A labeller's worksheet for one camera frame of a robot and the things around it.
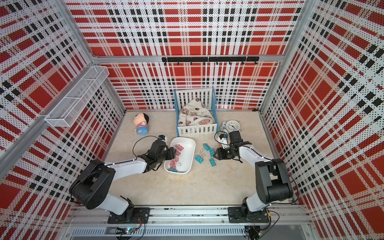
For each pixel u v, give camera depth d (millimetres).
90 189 442
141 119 1045
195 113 1156
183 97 1112
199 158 929
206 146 985
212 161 929
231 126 1063
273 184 444
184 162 932
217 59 901
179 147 980
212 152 958
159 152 736
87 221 723
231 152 765
